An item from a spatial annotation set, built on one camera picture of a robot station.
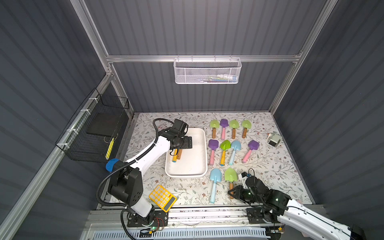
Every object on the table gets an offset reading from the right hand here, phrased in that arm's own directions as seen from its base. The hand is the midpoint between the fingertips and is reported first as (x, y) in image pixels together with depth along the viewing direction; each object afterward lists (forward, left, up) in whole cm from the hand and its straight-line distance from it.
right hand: (230, 194), depth 78 cm
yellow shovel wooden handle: (+25, +29, -2) cm, 39 cm away
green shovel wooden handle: (+51, +5, -2) cm, 51 cm away
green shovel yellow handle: (+32, -1, -1) cm, 32 cm away
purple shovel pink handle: (+53, -3, -4) cm, 54 cm away
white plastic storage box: (+19, +20, -1) cm, 27 cm away
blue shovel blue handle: (+11, +7, -2) cm, 13 cm away
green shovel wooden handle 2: (+41, -16, -2) cm, 44 cm away
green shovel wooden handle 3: (+3, -1, 0) cm, 4 cm away
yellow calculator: (-1, +36, -2) cm, 36 cm away
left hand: (+24, +24, +11) cm, 35 cm away
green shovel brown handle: (+51, -10, -2) cm, 52 cm away
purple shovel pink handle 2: (+34, +7, -3) cm, 34 cm away
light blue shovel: (+32, -9, -2) cm, 33 cm away
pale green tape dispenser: (+35, -34, +1) cm, 49 cm away
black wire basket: (+19, +71, +26) cm, 78 cm away
